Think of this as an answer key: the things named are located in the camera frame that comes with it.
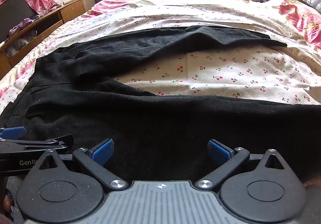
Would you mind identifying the black pants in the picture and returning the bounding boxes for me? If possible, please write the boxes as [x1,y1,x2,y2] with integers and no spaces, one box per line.
[0,25,321,189]

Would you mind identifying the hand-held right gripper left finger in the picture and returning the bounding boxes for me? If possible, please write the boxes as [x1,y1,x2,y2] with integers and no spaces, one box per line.
[38,138,127,192]

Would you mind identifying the wooden side cabinet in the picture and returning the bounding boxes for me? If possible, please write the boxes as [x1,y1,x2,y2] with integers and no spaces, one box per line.
[0,0,86,75]

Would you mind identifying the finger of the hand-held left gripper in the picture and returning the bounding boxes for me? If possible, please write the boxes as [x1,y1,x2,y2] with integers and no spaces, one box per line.
[0,135,74,157]
[0,127,27,140]

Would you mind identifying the black television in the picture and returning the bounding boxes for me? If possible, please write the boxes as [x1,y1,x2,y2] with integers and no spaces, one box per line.
[0,0,39,43]

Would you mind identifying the cherry print bed sheet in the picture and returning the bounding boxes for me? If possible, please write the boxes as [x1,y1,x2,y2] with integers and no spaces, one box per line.
[0,0,321,120]

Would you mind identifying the purple cloth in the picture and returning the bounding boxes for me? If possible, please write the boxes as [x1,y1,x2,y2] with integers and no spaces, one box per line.
[9,15,42,37]

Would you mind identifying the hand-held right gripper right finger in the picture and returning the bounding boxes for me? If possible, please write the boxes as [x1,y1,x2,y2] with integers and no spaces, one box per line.
[196,139,285,191]

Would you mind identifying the pink floral quilt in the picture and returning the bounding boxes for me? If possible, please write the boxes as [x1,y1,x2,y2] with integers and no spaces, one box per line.
[90,0,321,51]

